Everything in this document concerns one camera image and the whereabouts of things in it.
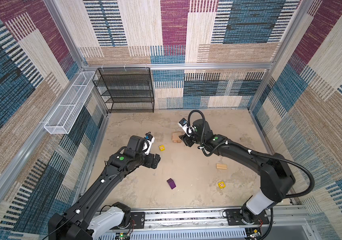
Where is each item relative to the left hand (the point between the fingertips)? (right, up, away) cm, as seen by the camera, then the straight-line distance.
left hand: (152, 154), depth 78 cm
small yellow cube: (+3, 0, +19) cm, 19 cm away
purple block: (+9, -17, +6) cm, 21 cm away
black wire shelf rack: (-24, +40, +33) cm, 57 cm away
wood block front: (+12, +9, +21) cm, 26 cm away
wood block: (+39, -10, +12) cm, 42 cm away
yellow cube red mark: (+37, -18, +5) cm, 41 cm away
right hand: (+17, +10, +8) cm, 22 cm away
